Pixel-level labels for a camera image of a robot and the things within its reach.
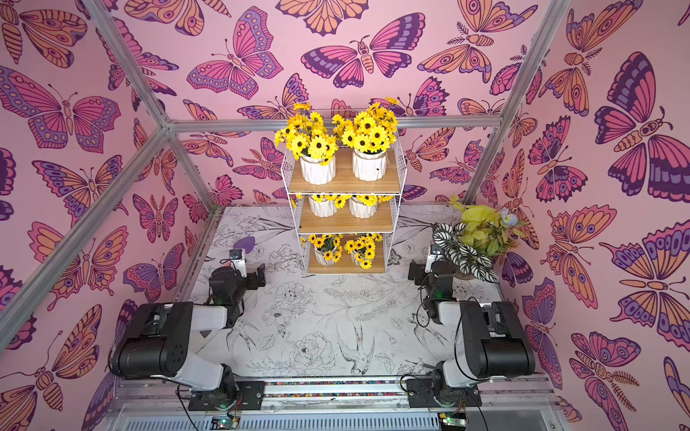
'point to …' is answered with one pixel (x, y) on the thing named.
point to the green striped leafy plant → (483, 233)
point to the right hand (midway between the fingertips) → (430, 260)
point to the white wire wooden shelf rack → (345, 227)
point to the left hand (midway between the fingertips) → (253, 262)
